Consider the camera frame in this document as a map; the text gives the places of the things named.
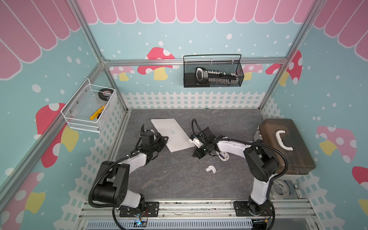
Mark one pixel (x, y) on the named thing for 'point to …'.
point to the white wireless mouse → (224, 155)
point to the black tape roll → (105, 96)
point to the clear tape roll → (280, 189)
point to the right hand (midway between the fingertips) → (193, 154)
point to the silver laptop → (178, 139)
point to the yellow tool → (97, 113)
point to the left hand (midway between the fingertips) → (169, 139)
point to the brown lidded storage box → (284, 135)
